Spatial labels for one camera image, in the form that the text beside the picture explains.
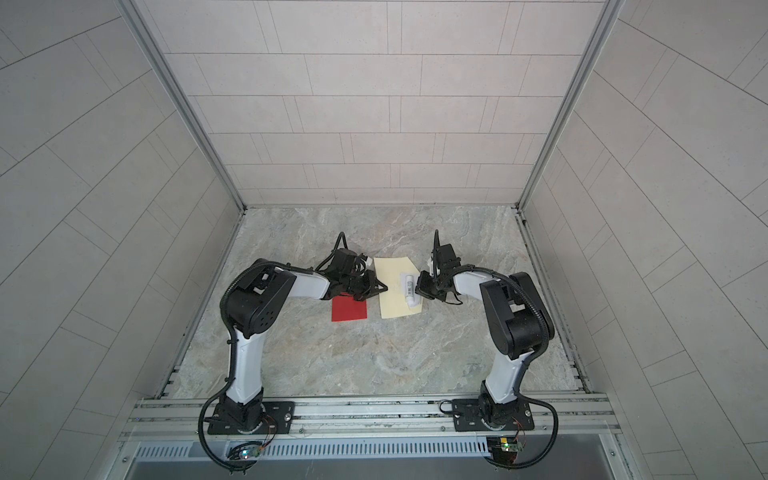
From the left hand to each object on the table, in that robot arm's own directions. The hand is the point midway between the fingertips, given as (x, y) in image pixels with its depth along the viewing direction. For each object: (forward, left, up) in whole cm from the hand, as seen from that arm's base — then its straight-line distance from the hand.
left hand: (394, 285), depth 94 cm
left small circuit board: (-43, +32, +4) cm, 53 cm away
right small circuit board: (-42, -26, 0) cm, 49 cm away
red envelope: (-9, +15, +3) cm, 17 cm away
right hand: (-1, -6, -1) cm, 6 cm away
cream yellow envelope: (+5, +1, 0) cm, 5 cm away
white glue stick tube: (-3, -5, +1) cm, 6 cm away
